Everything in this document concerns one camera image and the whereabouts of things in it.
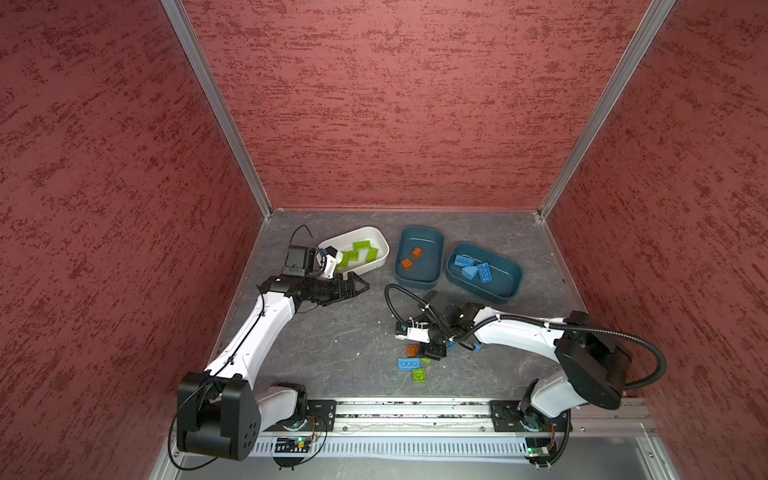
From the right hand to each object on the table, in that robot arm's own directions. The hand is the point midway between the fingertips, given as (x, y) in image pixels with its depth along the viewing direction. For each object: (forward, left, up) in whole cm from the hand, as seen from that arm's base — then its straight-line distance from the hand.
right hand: (420, 347), depth 84 cm
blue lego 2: (+25, -25, 0) cm, 35 cm away
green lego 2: (+34, +14, -1) cm, 37 cm away
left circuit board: (-22, +31, -1) cm, 38 cm away
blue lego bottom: (-4, +4, -2) cm, 6 cm away
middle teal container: (+28, -5, -2) cm, 28 cm away
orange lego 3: (-1, +2, 0) cm, 3 cm away
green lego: (+39, +18, -1) cm, 43 cm away
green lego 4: (-4, -2, +1) cm, 4 cm away
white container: (+38, +25, +2) cm, 46 cm away
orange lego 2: (+30, +2, 0) cm, 30 cm away
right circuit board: (-25, -27, -3) cm, 37 cm away
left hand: (+10, +17, +14) cm, 24 cm away
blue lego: (+30, -18, 0) cm, 35 cm away
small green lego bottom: (-7, +1, -2) cm, 7 cm away
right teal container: (+26, -32, -1) cm, 41 cm away
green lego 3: (+32, +24, -1) cm, 40 cm away
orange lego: (+33, -2, +2) cm, 33 cm away
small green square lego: (+33, +21, +1) cm, 39 cm away
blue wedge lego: (+25, -19, 0) cm, 32 cm away
